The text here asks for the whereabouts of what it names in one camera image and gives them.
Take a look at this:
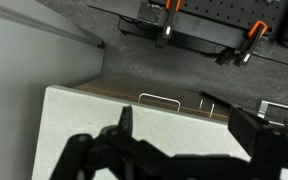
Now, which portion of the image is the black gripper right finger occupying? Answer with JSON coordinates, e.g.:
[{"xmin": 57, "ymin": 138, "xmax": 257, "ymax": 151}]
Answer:
[{"xmin": 228, "ymin": 105, "xmax": 288, "ymax": 180}]

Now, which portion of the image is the black pegboard table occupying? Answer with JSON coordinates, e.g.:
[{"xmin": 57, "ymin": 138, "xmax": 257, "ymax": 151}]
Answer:
[{"xmin": 85, "ymin": 0, "xmax": 288, "ymax": 69}]

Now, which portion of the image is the orange black bar clamp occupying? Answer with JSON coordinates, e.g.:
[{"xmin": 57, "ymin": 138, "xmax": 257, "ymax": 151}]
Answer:
[
  {"xmin": 155, "ymin": 0, "xmax": 183, "ymax": 49},
  {"xmin": 215, "ymin": 20, "xmax": 269, "ymax": 67}
]

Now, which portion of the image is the small silver cabinet handle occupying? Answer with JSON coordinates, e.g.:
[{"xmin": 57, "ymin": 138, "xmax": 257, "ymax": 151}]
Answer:
[{"xmin": 198, "ymin": 98, "xmax": 216, "ymax": 119}]

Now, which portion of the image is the grey wall trim strip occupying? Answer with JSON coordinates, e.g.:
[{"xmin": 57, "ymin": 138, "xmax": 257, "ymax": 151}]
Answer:
[{"xmin": 0, "ymin": 4, "xmax": 106, "ymax": 50}]

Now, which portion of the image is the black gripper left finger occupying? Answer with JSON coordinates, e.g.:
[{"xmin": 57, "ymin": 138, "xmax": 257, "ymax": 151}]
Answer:
[{"xmin": 50, "ymin": 105, "xmax": 172, "ymax": 180}]

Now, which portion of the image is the long silver drawer handle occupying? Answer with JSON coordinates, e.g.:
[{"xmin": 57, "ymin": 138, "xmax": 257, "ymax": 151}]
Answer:
[{"xmin": 137, "ymin": 92, "xmax": 182, "ymax": 113}]

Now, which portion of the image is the kitchen base cabinet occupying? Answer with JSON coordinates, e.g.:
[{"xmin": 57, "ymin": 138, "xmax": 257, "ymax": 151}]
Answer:
[{"xmin": 73, "ymin": 77, "xmax": 231, "ymax": 123}]

